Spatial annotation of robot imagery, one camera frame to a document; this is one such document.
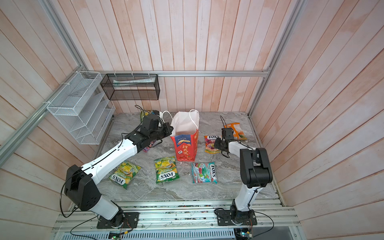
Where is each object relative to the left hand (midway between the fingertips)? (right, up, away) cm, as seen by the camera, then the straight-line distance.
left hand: (174, 130), depth 80 cm
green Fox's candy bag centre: (-6, -24, +8) cm, 25 cm away
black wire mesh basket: (-31, +31, +25) cm, 51 cm away
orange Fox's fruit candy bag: (+22, -7, +21) cm, 32 cm away
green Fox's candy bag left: (-30, -26, +5) cm, 40 cm away
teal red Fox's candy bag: (+17, -25, +7) cm, 31 cm away
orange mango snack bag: (+43, -2, +23) cm, 49 cm away
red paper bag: (+5, -2, +21) cm, 22 cm away
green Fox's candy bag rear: (-30, +12, +38) cm, 50 cm away
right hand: (+28, -9, +21) cm, 36 cm away
